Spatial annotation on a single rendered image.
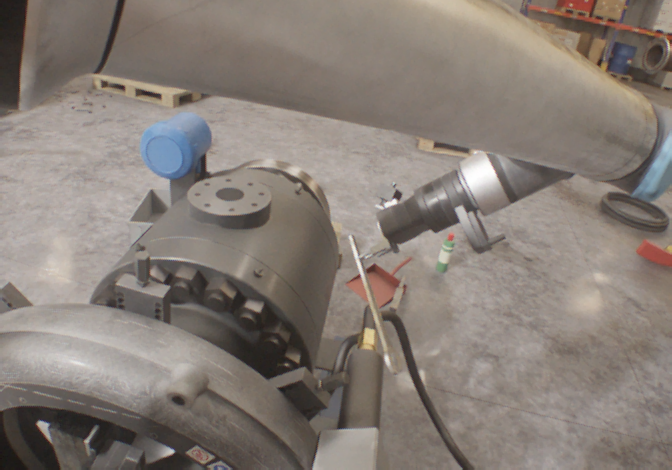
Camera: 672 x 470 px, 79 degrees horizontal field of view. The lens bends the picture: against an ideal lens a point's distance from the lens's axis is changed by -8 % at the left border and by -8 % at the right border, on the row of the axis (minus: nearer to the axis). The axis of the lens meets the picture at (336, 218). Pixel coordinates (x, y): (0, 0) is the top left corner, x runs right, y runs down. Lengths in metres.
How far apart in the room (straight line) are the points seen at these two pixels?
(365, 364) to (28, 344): 0.57
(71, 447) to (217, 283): 0.39
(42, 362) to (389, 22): 0.65
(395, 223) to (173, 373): 0.38
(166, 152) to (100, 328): 0.69
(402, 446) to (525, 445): 0.49
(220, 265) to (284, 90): 0.80
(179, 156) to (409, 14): 1.12
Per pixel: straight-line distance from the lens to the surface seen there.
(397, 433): 1.80
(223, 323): 1.02
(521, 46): 0.24
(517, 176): 0.63
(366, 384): 0.86
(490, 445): 1.90
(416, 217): 0.65
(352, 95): 0.18
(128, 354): 0.68
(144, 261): 0.67
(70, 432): 0.78
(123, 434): 0.86
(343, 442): 0.77
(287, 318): 0.98
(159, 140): 1.28
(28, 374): 0.75
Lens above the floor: 1.45
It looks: 30 degrees down
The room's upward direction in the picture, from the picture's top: 9 degrees clockwise
